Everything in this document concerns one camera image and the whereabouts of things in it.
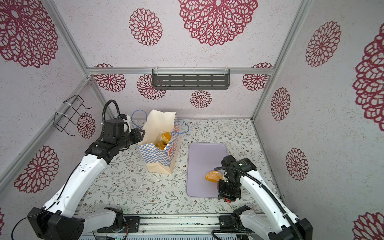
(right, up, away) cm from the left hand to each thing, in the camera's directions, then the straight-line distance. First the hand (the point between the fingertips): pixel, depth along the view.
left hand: (143, 134), depth 77 cm
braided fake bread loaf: (+9, -2, +19) cm, 21 cm away
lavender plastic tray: (+31, -14, +12) cm, 37 cm away
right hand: (+39, -29, -6) cm, 49 cm away
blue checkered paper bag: (+4, +8, +17) cm, 20 cm away
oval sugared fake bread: (+38, -24, +9) cm, 46 cm away
